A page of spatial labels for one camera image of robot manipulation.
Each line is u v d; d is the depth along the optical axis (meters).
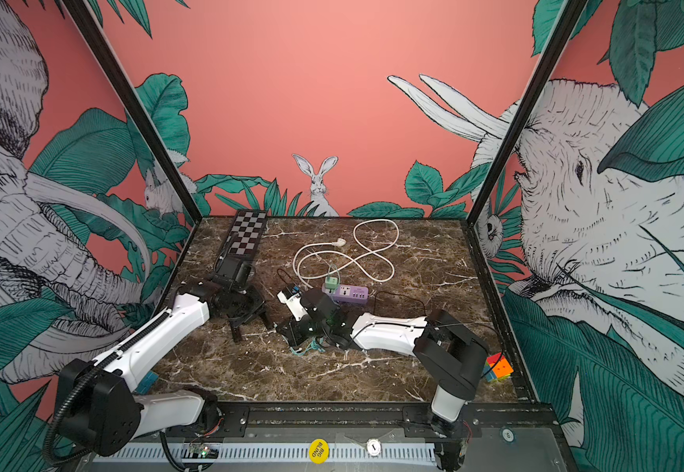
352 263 1.07
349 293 0.96
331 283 0.93
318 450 0.70
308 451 0.70
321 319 0.63
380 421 0.76
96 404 0.39
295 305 0.73
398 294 0.99
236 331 0.88
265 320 0.80
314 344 0.73
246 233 1.11
